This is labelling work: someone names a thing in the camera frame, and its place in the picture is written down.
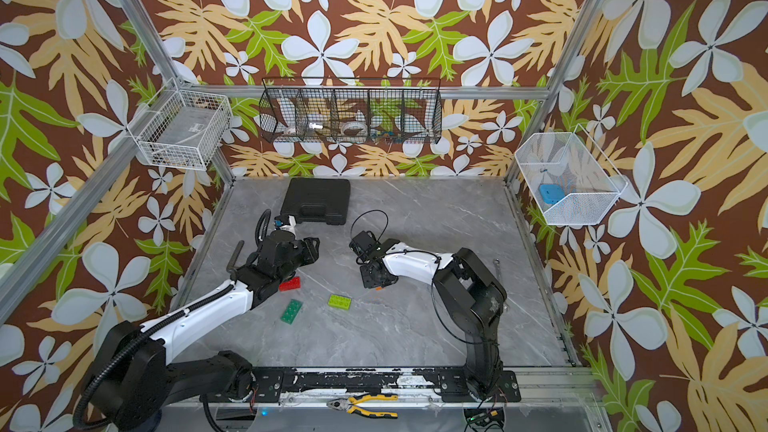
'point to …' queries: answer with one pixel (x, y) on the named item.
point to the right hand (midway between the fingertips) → (372, 279)
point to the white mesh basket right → (573, 161)
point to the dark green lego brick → (290, 311)
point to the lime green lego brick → (339, 301)
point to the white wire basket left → (183, 129)
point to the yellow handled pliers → (348, 404)
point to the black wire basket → (351, 109)
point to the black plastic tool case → (318, 200)
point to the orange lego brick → (379, 288)
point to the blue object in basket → (551, 193)
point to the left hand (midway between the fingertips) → (315, 238)
